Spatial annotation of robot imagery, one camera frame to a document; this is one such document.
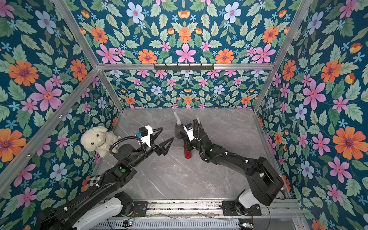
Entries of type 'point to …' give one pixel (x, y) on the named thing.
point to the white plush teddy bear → (99, 140)
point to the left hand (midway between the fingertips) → (168, 134)
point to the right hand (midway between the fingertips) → (188, 133)
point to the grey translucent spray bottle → (178, 128)
